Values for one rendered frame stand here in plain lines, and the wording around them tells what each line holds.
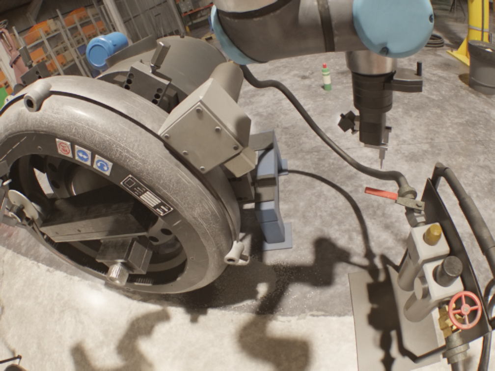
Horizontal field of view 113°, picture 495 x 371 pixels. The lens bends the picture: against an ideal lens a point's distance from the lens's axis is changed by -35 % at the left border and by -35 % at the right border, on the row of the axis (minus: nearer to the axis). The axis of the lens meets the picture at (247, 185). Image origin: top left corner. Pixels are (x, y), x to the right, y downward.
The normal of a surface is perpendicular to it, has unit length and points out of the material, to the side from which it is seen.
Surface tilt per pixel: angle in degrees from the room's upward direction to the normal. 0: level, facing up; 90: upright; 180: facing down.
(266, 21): 124
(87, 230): 90
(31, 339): 0
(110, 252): 2
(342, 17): 88
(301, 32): 104
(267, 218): 90
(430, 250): 0
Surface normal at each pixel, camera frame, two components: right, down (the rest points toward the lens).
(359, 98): -0.83, 0.52
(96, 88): 0.40, -0.62
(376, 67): -0.31, 0.71
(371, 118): -0.46, 0.81
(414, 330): -0.28, -0.70
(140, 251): 0.95, -0.18
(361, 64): -0.69, 0.62
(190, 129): -0.07, 0.69
